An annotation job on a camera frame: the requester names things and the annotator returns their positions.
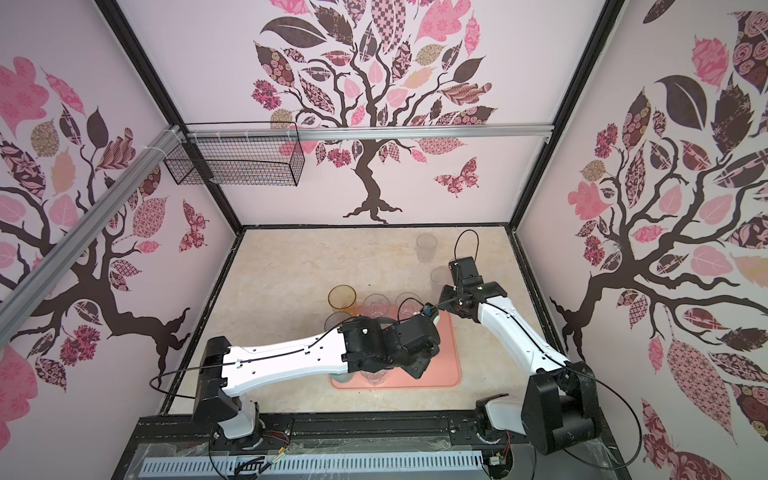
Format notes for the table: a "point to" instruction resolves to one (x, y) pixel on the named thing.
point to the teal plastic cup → (341, 377)
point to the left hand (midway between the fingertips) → (421, 357)
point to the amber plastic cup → (341, 296)
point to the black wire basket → (238, 154)
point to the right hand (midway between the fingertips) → (449, 297)
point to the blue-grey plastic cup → (334, 318)
